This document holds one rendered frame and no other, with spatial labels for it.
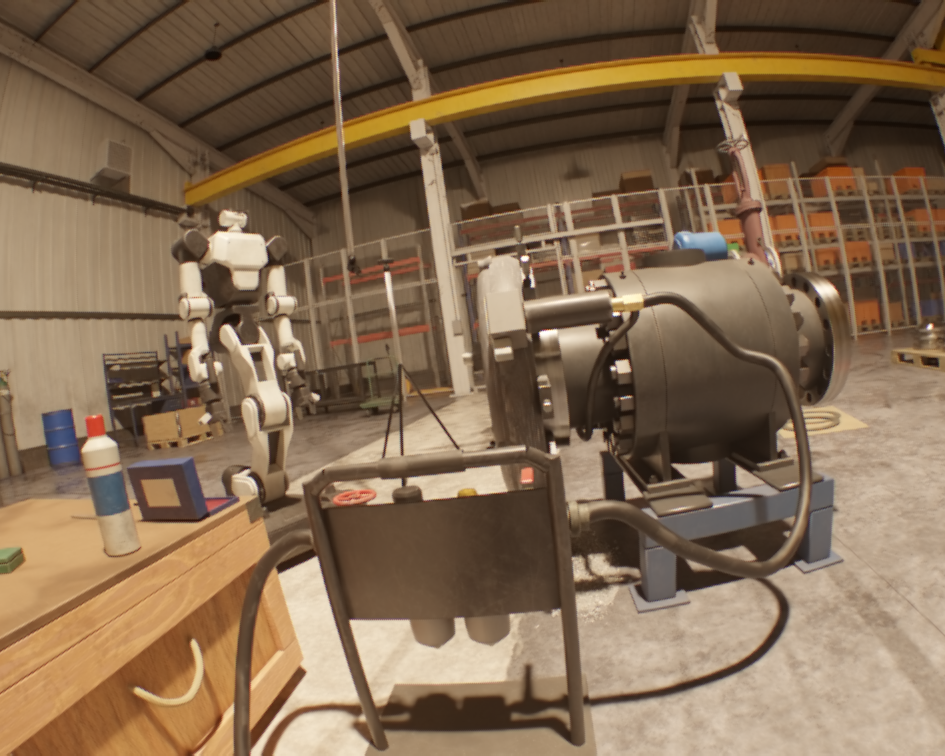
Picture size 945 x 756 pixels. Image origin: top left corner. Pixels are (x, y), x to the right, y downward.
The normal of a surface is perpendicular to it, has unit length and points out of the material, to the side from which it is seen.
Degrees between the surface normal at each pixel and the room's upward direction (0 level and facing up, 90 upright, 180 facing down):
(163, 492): 97
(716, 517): 90
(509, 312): 68
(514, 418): 100
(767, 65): 90
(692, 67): 90
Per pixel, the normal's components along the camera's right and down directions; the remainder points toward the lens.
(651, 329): -0.15, -0.27
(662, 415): -0.04, 0.48
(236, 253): 0.83, -0.10
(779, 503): -0.11, 0.06
